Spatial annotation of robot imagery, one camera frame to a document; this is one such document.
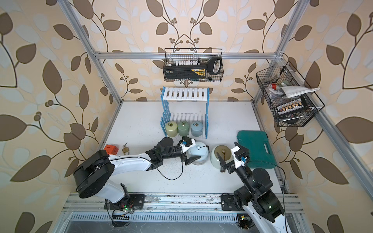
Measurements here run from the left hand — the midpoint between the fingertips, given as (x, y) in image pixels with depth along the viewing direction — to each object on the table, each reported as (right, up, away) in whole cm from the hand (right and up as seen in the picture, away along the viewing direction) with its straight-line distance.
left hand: (198, 149), depth 76 cm
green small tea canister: (-9, +9, +18) cm, 22 cm away
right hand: (+13, +3, -9) cm, 16 cm away
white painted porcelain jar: (+2, -2, +5) cm, 5 cm away
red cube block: (-54, -3, +13) cm, 55 cm away
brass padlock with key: (-47, -4, +18) cm, 50 cm away
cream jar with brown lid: (+15, -2, +4) cm, 16 cm away
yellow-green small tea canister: (-17, +10, +17) cm, 26 cm away
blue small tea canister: (0, +9, +18) cm, 20 cm away
